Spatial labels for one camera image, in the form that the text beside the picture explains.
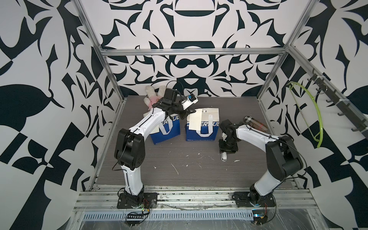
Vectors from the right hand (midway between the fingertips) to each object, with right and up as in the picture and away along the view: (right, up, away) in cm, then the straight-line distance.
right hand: (222, 149), depth 90 cm
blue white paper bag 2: (-8, +18, -5) cm, 20 cm away
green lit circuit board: (+13, -28, -19) cm, 36 cm away
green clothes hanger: (+40, +11, -19) cm, 46 cm away
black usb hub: (-48, -29, -17) cm, 59 cm away
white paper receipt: (-40, +13, -7) cm, 42 cm away
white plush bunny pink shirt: (-47, +34, +18) cm, 61 cm away
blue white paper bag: (-32, +14, -2) cm, 35 cm away
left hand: (-18, +26, -3) cm, 32 cm away
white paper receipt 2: (-17, +19, -5) cm, 25 cm away
